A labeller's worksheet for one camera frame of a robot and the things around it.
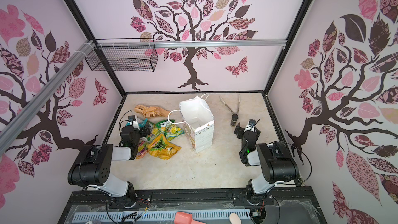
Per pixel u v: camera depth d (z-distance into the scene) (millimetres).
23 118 530
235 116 944
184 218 686
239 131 824
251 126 762
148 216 697
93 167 456
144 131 852
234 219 674
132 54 948
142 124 967
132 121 794
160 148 858
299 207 724
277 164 454
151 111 997
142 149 862
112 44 899
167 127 950
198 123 1026
